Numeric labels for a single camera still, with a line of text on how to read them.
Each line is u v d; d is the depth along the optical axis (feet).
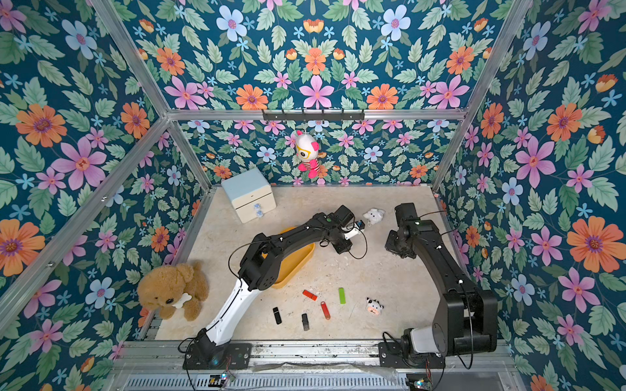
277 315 2.69
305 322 2.63
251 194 3.23
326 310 2.71
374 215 3.42
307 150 3.17
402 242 2.27
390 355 2.42
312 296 2.82
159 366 2.37
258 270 1.99
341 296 2.83
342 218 2.67
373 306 2.69
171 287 2.31
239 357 2.41
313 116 3.06
